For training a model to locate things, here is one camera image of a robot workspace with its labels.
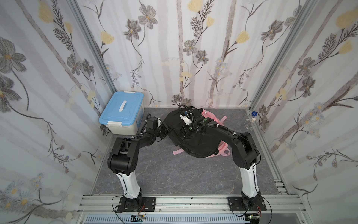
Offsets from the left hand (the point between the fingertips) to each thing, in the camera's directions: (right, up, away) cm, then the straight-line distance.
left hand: (174, 126), depth 95 cm
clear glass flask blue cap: (+58, 0, +13) cm, 60 cm away
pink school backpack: (+21, -11, -5) cm, 24 cm away
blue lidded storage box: (-34, +9, -2) cm, 35 cm away
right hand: (+7, +1, -2) cm, 8 cm away
